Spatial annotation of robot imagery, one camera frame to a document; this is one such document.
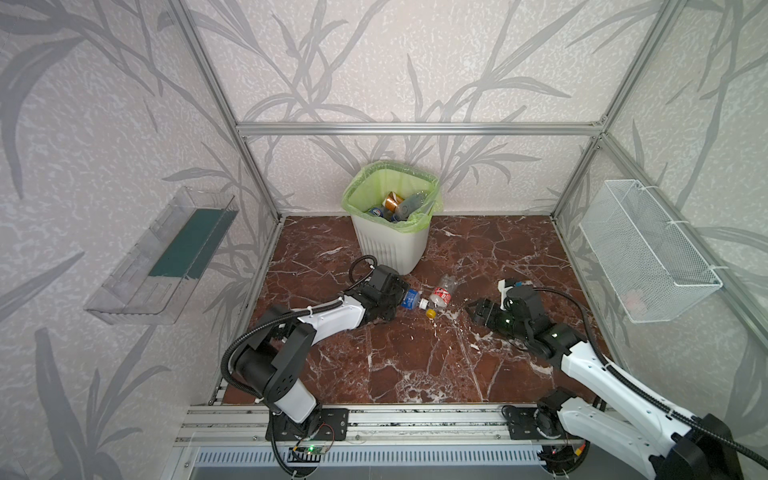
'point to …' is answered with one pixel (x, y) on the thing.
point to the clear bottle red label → (441, 295)
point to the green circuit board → (312, 449)
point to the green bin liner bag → (367, 186)
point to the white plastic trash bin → (391, 246)
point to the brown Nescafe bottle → (392, 201)
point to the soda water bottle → (408, 205)
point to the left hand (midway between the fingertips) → (412, 285)
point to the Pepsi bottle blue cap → (377, 211)
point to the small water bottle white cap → (410, 299)
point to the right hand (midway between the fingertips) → (474, 303)
